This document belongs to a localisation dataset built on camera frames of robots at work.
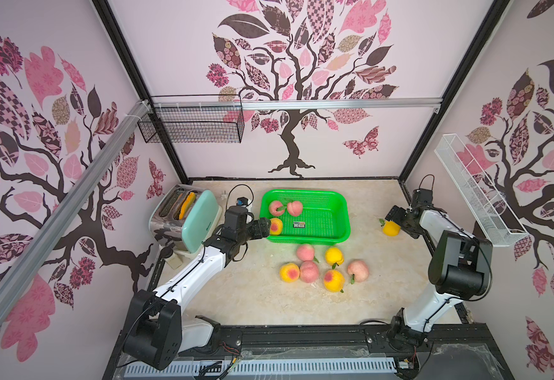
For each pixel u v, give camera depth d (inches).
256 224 29.2
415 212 27.6
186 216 33.7
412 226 31.5
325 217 41.8
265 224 30.0
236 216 25.0
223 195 43.4
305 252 34.6
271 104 36.5
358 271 32.8
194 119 37.2
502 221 25.6
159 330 15.8
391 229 37.1
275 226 37.3
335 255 34.5
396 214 35.0
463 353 28.2
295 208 39.9
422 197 30.3
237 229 25.4
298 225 40.6
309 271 32.8
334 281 32.0
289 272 32.7
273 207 39.5
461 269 19.2
